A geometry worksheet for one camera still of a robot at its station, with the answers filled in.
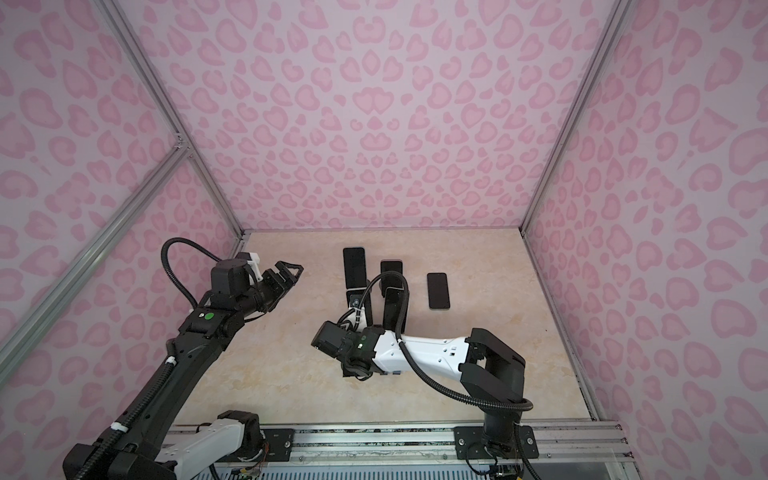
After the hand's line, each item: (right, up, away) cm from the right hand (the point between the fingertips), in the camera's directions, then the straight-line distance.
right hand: (351, 332), depth 82 cm
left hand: (-13, +17, -5) cm, 22 cm away
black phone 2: (+11, +6, +9) cm, 15 cm away
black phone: (+11, +17, +11) cm, 23 cm away
